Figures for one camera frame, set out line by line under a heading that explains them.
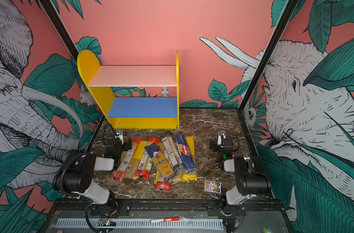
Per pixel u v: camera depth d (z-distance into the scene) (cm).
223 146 72
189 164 84
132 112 99
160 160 84
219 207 74
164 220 70
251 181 46
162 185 77
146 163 86
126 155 88
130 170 84
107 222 70
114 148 72
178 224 70
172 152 86
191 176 83
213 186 80
